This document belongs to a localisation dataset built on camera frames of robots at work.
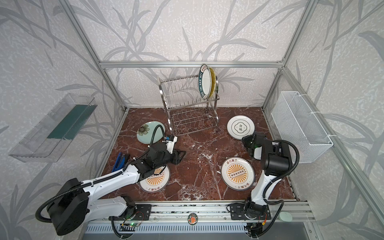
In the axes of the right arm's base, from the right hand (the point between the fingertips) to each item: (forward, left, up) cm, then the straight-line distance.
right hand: (243, 132), depth 102 cm
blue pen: (-21, +78, -1) cm, 81 cm away
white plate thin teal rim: (+6, +1, -2) cm, 7 cm away
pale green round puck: (-49, -12, 0) cm, 51 cm away
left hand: (-19, +37, +12) cm, 43 cm away
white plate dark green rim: (+14, +26, +32) cm, 44 cm away
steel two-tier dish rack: (+18, +39, +2) cm, 43 cm away
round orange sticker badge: (-50, +33, -1) cm, 60 cm away
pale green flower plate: (+2, +69, -1) cm, 69 cm away
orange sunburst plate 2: (-28, +7, -2) cm, 29 cm away
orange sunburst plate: (-33, +54, -1) cm, 63 cm away
